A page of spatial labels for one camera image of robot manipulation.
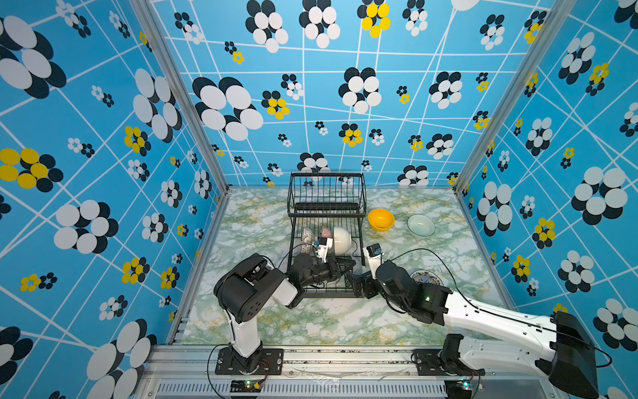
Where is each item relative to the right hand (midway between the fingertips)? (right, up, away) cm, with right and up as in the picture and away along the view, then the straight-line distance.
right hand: (362, 270), depth 77 cm
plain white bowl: (-5, +8, +14) cm, 17 cm away
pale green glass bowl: (+29, +13, +26) cm, 41 cm away
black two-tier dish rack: (-15, +23, +34) cm, 44 cm away
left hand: (-1, +1, +4) cm, 4 cm away
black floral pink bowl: (-11, +10, +13) cm, 20 cm away
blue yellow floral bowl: (+25, -5, +10) cm, 27 cm away
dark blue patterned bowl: (0, -1, +5) cm, 5 cm away
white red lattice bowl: (-18, +9, +12) cm, 24 cm away
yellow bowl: (+12, +15, +29) cm, 35 cm away
